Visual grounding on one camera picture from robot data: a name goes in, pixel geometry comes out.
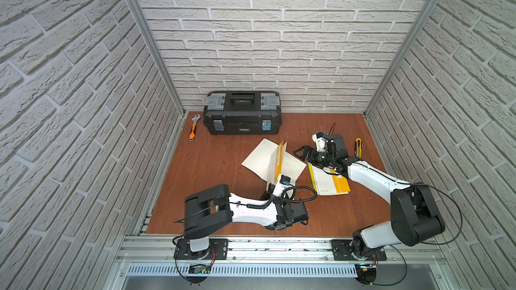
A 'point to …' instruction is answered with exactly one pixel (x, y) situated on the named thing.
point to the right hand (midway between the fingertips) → (302, 155)
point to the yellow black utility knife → (358, 147)
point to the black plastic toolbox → (242, 112)
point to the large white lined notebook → (269, 160)
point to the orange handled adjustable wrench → (193, 127)
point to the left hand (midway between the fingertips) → (275, 186)
